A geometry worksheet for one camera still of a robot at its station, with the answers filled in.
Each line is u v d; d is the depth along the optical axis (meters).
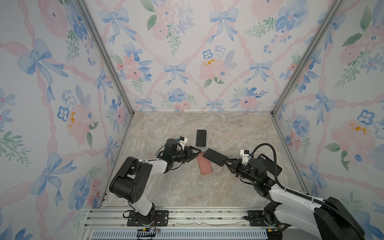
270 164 0.94
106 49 0.85
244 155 0.78
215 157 0.84
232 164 0.76
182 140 0.86
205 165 0.92
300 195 0.51
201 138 1.04
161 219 0.74
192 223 0.73
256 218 0.73
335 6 0.69
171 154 0.73
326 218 0.41
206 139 1.04
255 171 0.64
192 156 0.79
